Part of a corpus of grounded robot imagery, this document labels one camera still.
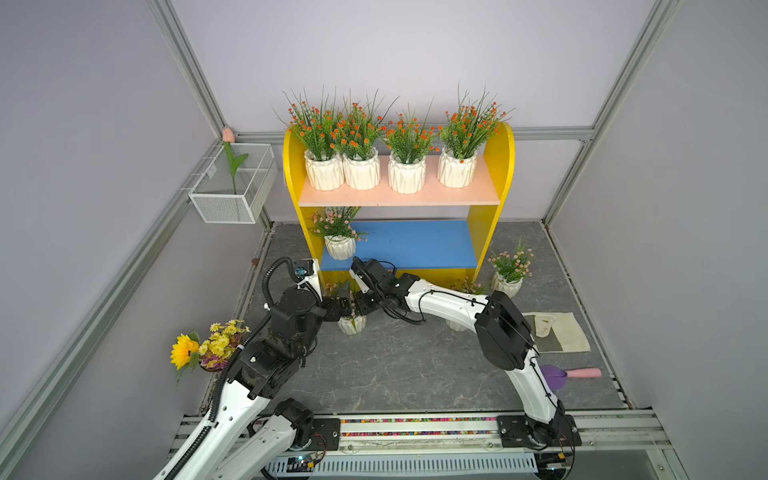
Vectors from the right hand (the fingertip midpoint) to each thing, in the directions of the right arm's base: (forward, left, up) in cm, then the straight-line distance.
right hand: (356, 300), depth 90 cm
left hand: (-7, +3, +21) cm, 22 cm away
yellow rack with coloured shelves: (+22, -27, +6) cm, 35 cm away
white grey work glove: (-8, -61, -7) cm, 62 cm away
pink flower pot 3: (+7, -47, +5) cm, 48 cm away
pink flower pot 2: (-7, 0, 0) cm, 7 cm away
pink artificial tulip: (+32, +37, +27) cm, 56 cm away
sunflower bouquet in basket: (-22, +28, +17) cm, 39 cm away
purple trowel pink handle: (-21, -57, -7) cm, 61 cm away
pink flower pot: (+13, +5, +20) cm, 24 cm away
